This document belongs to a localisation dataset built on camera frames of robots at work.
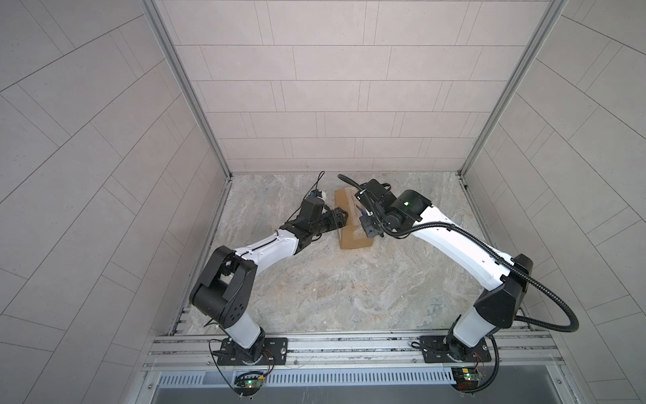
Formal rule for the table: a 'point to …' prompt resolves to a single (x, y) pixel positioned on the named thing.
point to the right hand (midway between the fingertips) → (367, 225)
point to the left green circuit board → (248, 383)
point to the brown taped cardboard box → (352, 234)
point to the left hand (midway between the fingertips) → (348, 214)
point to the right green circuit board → (467, 378)
